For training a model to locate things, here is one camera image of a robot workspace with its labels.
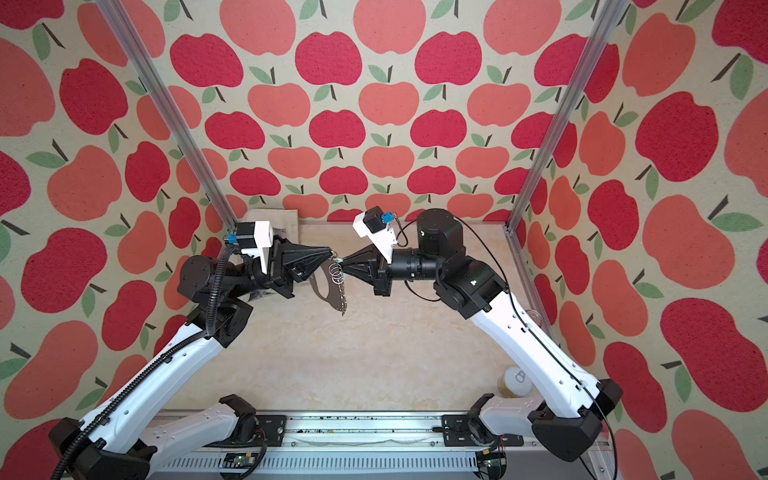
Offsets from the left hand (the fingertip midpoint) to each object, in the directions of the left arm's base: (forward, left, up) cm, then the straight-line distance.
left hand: (329, 265), depth 49 cm
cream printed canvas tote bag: (+54, +29, -42) cm, 74 cm away
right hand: (+2, -2, -5) cm, 6 cm away
